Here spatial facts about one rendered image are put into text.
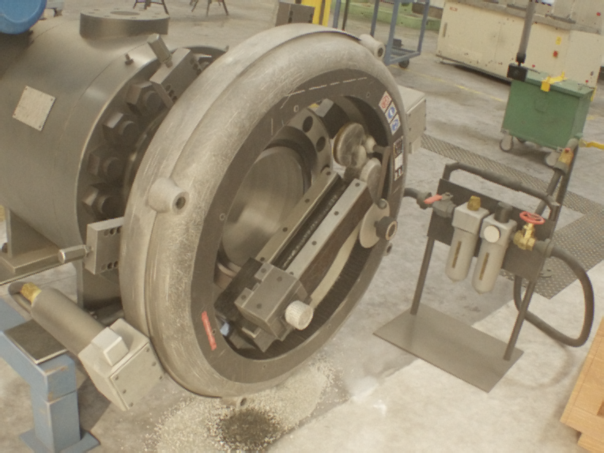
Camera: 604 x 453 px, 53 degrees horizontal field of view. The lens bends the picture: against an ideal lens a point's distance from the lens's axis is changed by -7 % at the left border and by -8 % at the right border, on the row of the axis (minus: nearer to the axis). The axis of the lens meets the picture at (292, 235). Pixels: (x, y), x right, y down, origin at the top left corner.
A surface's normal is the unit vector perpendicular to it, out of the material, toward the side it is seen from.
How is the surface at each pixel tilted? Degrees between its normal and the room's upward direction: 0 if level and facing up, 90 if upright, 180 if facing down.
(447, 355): 0
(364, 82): 90
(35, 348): 0
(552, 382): 0
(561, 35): 90
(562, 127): 90
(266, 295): 38
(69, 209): 95
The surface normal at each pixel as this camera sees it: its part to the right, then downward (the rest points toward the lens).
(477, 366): 0.13, -0.90
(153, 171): -0.50, -0.16
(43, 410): -0.63, 0.25
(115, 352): 0.77, 0.36
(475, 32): -0.82, 0.14
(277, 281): -0.28, -0.55
